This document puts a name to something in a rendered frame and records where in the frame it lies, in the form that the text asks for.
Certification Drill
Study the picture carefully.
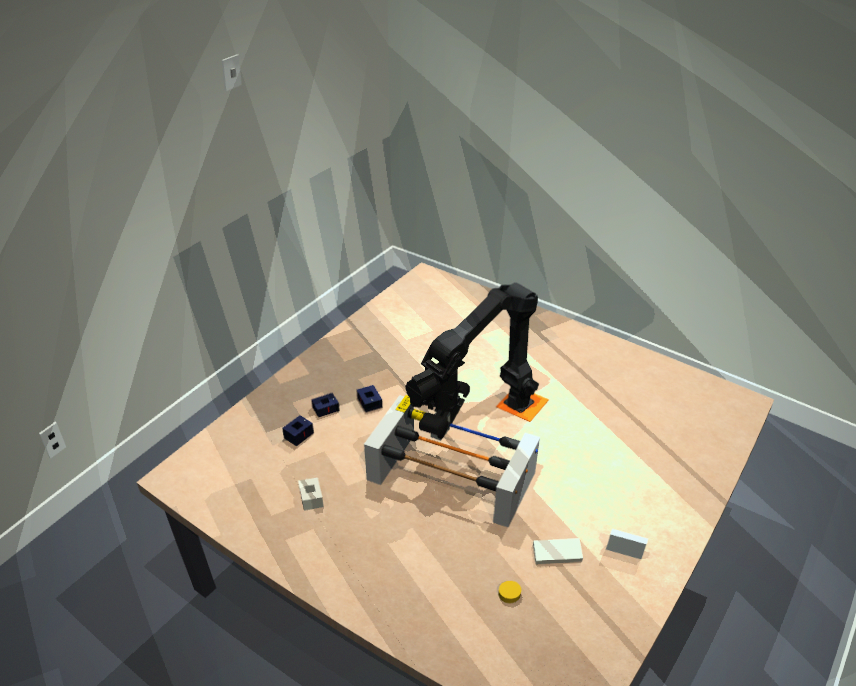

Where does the yellow short cylinder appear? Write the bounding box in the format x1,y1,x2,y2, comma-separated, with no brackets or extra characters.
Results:
498,581,521,604

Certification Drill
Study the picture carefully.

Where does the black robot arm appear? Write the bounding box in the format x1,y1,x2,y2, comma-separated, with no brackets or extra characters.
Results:
405,283,539,413

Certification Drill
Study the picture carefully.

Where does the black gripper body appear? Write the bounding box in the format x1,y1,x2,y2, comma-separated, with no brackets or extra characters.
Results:
419,381,470,436

